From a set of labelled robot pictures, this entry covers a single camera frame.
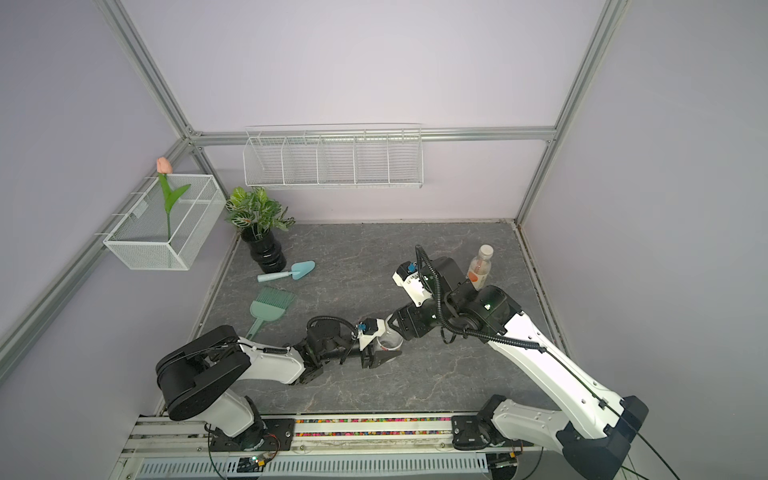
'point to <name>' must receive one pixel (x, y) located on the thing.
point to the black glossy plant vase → (266, 251)
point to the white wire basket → (142, 242)
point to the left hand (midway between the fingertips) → (397, 341)
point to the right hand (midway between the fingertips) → (401, 314)
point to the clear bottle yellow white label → (390, 340)
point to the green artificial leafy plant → (256, 209)
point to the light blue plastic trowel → (297, 271)
